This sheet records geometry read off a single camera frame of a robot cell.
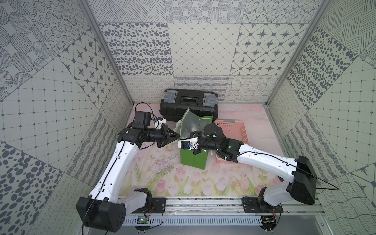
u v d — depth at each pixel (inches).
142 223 28.0
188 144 22.2
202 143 24.0
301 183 15.5
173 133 26.9
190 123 34.7
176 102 38.6
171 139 26.4
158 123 24.5
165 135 24.2
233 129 40.8
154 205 28.9
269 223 28.6
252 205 28.8
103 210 14.1
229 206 29.9
